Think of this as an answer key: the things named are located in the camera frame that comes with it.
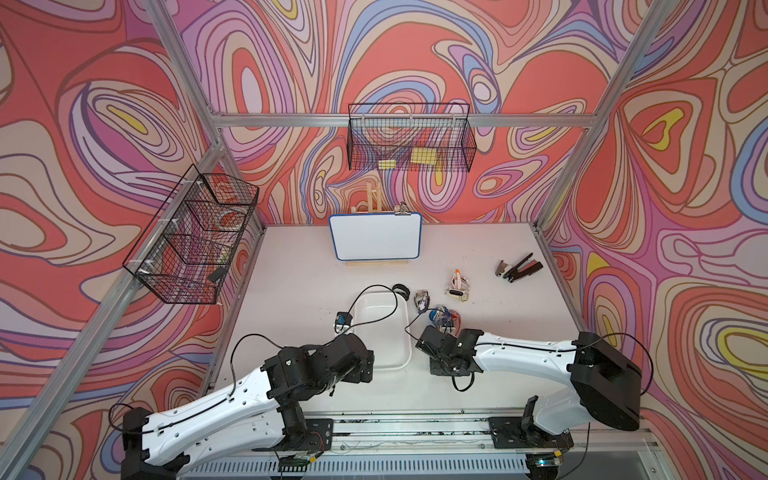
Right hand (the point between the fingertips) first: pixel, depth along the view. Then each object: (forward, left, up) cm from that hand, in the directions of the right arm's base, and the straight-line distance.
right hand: (444, 373), depth 83 cm
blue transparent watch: (+16, -2, +3) cm, 17 cm away
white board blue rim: (+39, +18, +16) cm, 46 cm away
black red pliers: (+35, -34, +2) cm, 49 cm away
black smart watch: (+28, +10, +1) cm, 30 cm away
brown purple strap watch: (+22, +4, +3) cm, 23 cm away
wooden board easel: (+63, +19, +9) cm, 67 cm away
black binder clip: (+41, +10, +26) cm, 49 cm away
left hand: (-1, +21, +14) cm, 26 cm away
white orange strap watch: (+27, -8, +6) cm, 29 cm away
